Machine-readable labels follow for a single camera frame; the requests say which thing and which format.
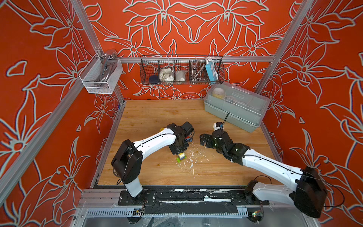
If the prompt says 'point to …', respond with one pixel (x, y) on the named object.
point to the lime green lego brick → (178, 160)
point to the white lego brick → (181, 155)
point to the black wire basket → (181, 69)
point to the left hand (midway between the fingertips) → (185, 150)
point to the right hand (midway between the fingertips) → (202, 137)
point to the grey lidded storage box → (236, 106)
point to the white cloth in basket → (166, 74)
